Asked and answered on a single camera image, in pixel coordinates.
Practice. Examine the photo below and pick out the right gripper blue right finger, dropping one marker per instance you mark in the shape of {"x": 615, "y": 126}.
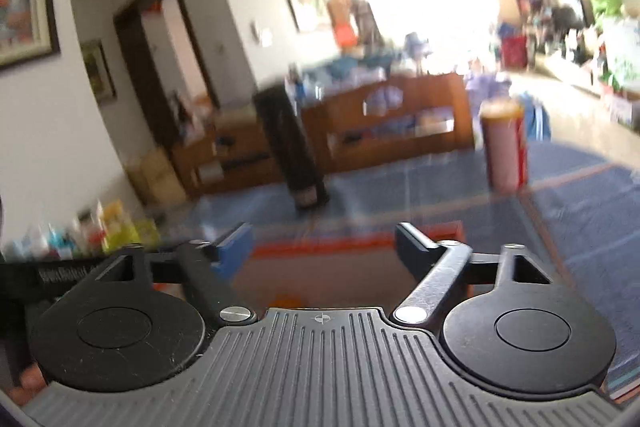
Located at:
{"x": 415, "y": 250}

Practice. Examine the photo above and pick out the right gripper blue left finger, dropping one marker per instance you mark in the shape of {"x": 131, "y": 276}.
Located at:
{"x": 227, "y": 250}

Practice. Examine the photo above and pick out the orange cardboard box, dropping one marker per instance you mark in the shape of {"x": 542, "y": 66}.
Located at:
{"x": 343, "y": 272}

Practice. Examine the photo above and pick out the black cylindrical tower speaker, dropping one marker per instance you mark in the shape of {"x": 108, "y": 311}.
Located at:
{"x": 289, "y": 147}

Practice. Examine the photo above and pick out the red can with lid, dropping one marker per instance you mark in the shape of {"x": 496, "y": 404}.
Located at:
{"x": 503, "y": 126}

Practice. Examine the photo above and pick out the blue patterned tablecloth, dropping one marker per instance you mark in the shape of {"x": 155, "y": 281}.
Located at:
{"x": 579, "y": 212}

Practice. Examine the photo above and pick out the small framed picture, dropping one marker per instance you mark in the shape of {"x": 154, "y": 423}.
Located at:
{"x": 100, "y": 78}

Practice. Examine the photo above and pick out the framed painting on wall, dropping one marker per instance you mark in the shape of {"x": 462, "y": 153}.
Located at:
{"x": 28, "y": 32}

